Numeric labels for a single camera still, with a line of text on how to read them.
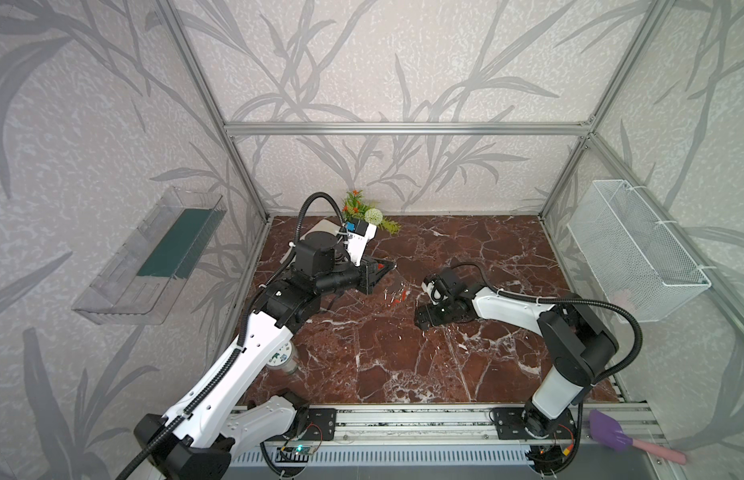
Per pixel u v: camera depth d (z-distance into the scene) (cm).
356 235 57
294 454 72
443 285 74
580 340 47
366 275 56
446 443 71
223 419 40
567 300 52
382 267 65
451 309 71
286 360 77
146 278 64
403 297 96
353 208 102
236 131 94
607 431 72
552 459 71
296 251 49
